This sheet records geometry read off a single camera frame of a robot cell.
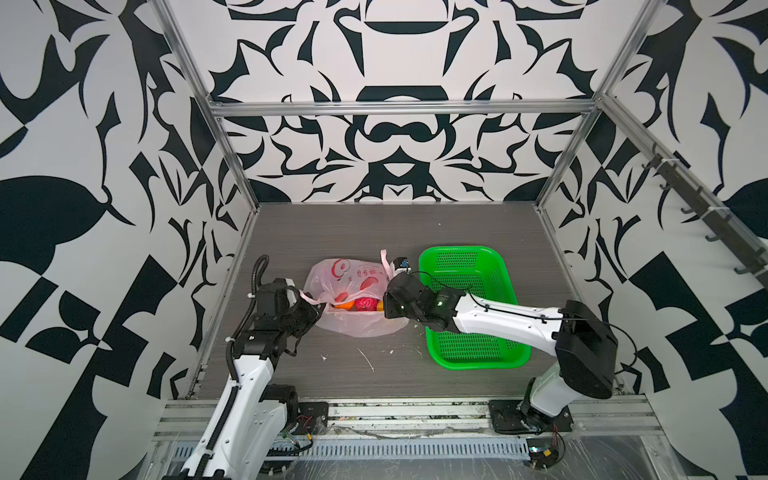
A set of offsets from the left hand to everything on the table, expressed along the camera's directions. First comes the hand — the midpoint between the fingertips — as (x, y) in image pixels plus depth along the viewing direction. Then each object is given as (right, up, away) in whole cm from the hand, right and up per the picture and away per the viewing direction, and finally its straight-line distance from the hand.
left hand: (322, 297), depth 81 cm
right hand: (+16, 0, +2) cm, 16 cm away
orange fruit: (+6, -4, +8) cm, 11 cm away
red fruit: (+11, -3, +7) cm, 13 cm away
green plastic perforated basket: (+48, +5, +20) cm, 52 cm away
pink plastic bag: (+8, +1, +3) cm, 8 cm away
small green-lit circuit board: (+54, -34, -10) cm, 64 cm away
